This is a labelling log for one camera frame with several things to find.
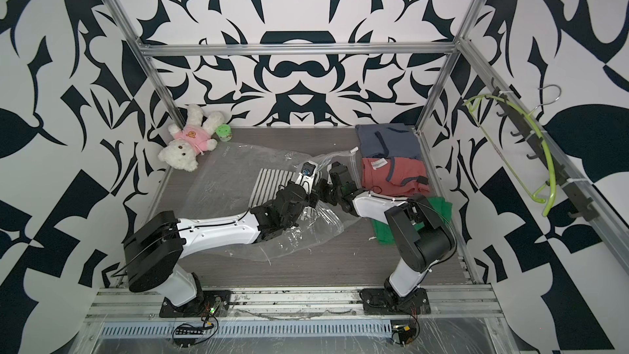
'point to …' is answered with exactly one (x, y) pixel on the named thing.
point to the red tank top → (395, 176)
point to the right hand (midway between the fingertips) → (310, 185)
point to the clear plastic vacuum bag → (236, 177)
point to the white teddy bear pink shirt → (187, 144)
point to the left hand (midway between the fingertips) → (312, 171)
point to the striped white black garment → (268, 183)
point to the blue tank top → (386, 141)
